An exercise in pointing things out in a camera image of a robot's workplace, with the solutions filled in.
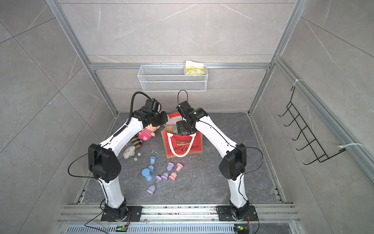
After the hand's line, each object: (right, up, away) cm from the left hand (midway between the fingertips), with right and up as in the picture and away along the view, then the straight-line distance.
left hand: (170, 116), depth 88 cm
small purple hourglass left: (-6, -36, -5) cm, 37 cm away
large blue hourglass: (-12, -31, -10) cm, 35 cm away
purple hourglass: (-9, -41, -9) cm, 43 cm away
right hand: (+10, -7, -3) cm, 13 cm away
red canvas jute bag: (+4, -18, +2) cm, 18 cm away
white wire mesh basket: (+2, +28, +12) cm, 31 cm away
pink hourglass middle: (+6, -31, 0) cm, 32 cm away
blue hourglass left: (-12, -28, +2) cm, 31 cm away
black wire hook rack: (+68, -17, -27) cm, 75 cm away
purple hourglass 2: (0, -31, 0) cm, 31 cm away
